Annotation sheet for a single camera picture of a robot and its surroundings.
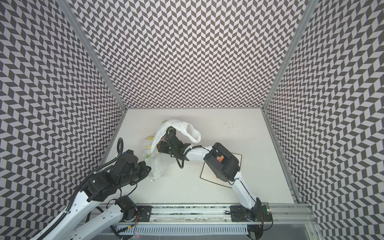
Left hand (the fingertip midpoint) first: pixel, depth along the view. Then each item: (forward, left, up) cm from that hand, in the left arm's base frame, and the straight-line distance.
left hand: (152, 170), depth 72 cm
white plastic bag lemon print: (+6, -1, -6) cm, 8 cm away
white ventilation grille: (-23, -16, -16) cm, 32 cm away
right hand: (+17, +2, -13) cm, 21 cm away
